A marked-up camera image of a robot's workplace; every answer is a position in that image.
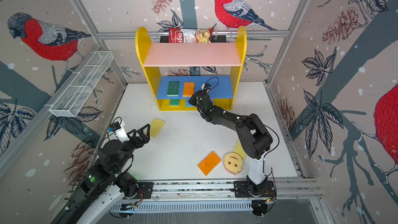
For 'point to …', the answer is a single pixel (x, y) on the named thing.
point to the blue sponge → (188, 104)
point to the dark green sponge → (173, 88)
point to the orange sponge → (208, 165)
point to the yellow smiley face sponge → (233, 162)
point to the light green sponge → (174, 102)
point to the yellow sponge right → (239, 150)
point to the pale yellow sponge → (188, 89)
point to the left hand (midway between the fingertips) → (142, 128)
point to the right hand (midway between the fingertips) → (188, 98)
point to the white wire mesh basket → (69, 100)
